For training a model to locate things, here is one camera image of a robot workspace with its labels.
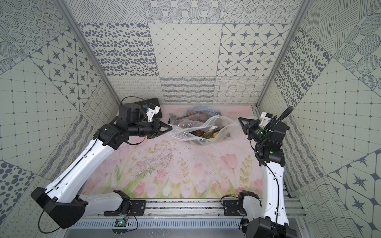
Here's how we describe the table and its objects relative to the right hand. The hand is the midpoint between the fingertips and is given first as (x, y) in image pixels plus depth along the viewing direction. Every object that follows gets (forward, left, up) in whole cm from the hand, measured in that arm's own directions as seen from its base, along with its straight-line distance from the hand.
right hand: (237, 120), depth 70 cm
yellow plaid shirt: (+1, +12, -13) cm, 18 cm away
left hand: (-9, +29, +3) cm, 30 cm away
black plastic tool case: (+43, +58, -27) cm, 77 cm away
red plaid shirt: (+27, +18, -26) cm, 41 cm away
